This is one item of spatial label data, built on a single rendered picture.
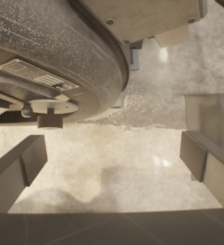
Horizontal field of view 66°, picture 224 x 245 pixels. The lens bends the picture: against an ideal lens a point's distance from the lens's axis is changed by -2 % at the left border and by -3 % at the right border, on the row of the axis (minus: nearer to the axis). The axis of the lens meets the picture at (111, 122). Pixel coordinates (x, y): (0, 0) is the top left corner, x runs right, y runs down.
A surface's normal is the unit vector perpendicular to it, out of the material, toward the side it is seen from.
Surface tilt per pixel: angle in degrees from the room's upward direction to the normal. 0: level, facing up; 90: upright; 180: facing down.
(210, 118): 0
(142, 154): 0
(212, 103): 0
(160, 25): 90
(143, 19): 90
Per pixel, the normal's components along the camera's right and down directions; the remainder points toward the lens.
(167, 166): -0.12, -0.13
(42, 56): 0.17, 0.96
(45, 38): 0.52, 0.73
